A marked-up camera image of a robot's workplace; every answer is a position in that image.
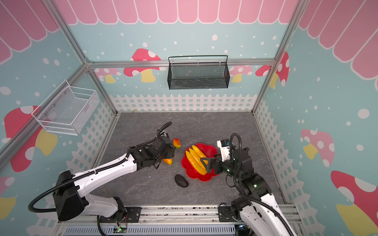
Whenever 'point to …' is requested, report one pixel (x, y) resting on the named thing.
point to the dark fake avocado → (180, 181)
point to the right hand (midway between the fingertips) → (207, 157)
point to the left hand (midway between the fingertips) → (170, 151)
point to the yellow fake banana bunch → (194, 157)
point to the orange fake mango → (169, 161)
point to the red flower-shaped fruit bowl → (209, 151)
